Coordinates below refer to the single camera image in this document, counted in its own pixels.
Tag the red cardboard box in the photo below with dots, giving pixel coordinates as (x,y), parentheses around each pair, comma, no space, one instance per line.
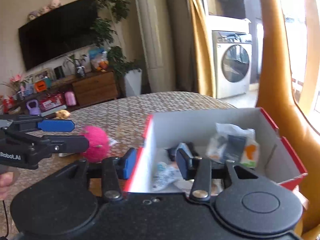
(200,127)

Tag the pink plush toy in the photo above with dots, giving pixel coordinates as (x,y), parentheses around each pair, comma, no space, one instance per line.
(45,9)

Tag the black wall television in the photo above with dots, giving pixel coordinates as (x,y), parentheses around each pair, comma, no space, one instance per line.
(57,35)

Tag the patterned desktop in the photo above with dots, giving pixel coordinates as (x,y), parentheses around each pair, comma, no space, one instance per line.
(120,112)

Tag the beige plush toy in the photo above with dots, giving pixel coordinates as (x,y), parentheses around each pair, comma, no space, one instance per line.
(55,3)

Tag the wooden television cabinet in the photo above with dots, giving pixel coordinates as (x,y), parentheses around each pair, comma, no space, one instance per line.
(95,88)

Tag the white standing air conditioner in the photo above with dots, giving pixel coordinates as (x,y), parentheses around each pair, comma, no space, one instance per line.
(155,42)

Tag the colourful picture card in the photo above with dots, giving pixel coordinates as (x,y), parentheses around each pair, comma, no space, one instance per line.
(26,88)

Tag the grey curtain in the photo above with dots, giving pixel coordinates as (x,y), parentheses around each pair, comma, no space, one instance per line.
(182,55)

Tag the tall potted plant white pot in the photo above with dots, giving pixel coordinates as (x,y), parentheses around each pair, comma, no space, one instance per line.
(110,0)

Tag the black speaker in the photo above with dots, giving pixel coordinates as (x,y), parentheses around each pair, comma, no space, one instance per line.
(59,72)

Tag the pink plush ball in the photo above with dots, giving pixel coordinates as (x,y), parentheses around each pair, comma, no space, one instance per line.
(96,142)

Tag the yellow curtain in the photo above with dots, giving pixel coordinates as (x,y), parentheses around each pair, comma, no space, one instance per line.
(202,55)

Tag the small yellow toy animal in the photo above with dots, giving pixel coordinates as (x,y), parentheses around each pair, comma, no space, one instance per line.
(62,114)

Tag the washing machine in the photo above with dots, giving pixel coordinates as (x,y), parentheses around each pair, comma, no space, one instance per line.
(235,65)

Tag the pink flowers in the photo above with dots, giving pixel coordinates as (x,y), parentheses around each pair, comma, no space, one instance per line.
(15,78)

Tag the white snack packet orange print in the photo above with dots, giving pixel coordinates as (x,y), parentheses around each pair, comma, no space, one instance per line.
(162,177)

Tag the white cabinet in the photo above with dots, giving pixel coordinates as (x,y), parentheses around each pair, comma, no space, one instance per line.
(225,23)

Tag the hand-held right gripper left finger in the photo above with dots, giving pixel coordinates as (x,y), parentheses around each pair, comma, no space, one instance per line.
(130,162)

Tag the small plant in vase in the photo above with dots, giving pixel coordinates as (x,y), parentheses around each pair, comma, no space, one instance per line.
(80,72)

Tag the purple kettlebell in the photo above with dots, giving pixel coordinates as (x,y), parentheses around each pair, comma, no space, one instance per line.
(33,110)

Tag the grey plush toy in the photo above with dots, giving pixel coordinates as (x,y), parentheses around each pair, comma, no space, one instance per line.
(32,15)

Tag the black snack packet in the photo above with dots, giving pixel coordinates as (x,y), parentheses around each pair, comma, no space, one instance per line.
(172,153)

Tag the red gift box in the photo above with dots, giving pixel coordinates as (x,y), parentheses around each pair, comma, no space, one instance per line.
(51,102)

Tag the white plastic packet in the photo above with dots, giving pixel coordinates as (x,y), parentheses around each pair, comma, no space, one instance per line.
(235,142)

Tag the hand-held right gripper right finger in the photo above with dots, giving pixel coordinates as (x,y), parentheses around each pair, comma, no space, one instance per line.
(183,163)

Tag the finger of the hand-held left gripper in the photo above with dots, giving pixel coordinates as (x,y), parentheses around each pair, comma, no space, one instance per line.
(70,143)
(55,125)

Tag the small pink suitcase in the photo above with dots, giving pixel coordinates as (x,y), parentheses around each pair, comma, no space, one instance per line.
(70,98)

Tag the person's left hand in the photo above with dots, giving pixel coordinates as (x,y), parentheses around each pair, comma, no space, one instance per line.
(5,182)

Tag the orange box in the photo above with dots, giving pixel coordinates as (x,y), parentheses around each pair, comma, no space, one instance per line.
(40,86)

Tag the plastic bag with fruit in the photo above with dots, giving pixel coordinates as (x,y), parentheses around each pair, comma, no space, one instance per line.
(101,63)

